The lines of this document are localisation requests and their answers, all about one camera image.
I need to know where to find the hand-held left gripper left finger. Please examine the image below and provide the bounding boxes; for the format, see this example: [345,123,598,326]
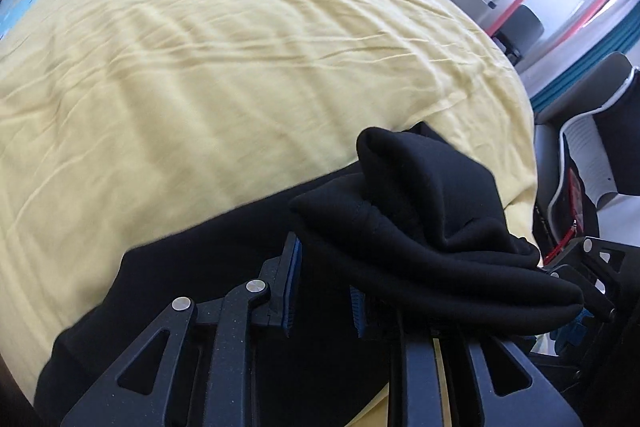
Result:
[60,232,304,427]

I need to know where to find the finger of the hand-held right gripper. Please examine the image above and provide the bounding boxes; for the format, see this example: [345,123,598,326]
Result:
[542,263,617,350]
[580,235,640,288]

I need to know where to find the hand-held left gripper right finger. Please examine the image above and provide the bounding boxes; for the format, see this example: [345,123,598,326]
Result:
[349,284,584,427]

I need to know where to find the black pants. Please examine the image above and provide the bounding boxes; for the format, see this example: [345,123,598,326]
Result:
[35,121,587,427]

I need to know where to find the black and white chair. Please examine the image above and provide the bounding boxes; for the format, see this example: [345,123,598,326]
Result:
[532,52,640,260]

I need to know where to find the teal curtain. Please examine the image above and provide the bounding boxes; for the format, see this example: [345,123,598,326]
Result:
[529,0,640,114]

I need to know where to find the yellow printed blanket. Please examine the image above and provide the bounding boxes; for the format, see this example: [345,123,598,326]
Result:
[0,0,540,427]

